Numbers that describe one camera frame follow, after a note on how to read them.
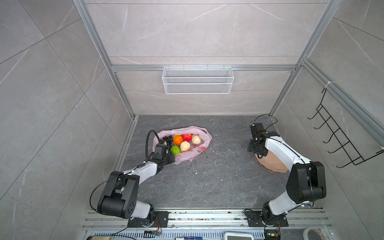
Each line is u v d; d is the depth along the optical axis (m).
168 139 1.00
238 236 0.66
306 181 0.45
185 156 0.91
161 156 0.72
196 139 0.98
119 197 0.43
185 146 0.95
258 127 0.73
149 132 0.73
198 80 1.01
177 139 0.99
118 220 0.75
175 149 0.93
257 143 0.66
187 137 1.00
